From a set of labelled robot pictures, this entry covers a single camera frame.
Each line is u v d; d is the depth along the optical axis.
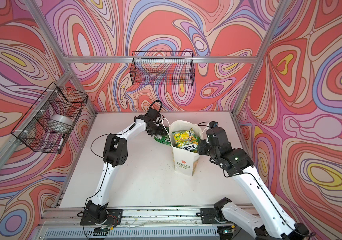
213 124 0.60
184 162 0.75
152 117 0.86
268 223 0.39
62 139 0.73
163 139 1.01
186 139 0.80
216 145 0.49
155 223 0.73
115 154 0.63
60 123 0.70
